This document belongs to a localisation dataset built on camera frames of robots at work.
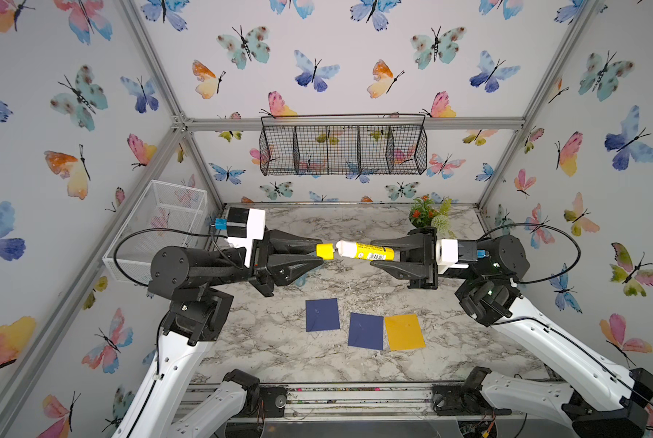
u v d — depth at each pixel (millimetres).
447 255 353
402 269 413
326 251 407
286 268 417
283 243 418
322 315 913
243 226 339
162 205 810
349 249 402
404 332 866
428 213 979
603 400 385
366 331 863
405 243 422
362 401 755
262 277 398
